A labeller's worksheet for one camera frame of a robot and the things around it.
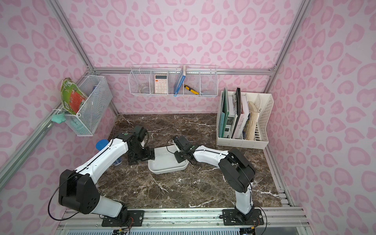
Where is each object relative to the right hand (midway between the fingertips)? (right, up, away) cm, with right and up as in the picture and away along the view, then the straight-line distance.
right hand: (178, 154), depth 92 cm
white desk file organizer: (+58, +34, +8) cm, 68 cm away
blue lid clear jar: (-43, +8, -8) cm, 45 cm away
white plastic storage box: (-8, -5, +2) cm, 10 cm away
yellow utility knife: (+8, +42, +6) cm, 43 cm away
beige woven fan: (+46, +20, -2) cm, 51 cm away
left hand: (-16, 0, -9) cm, 18 cm away
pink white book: (+37, +22, -12) cm, 45 cm away
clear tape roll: (-22, +41, +3) cm, 47 cm away
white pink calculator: (-11, +45, +3) cm, 47 cm away
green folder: (+26, +23, -12) cm, 37 cm away
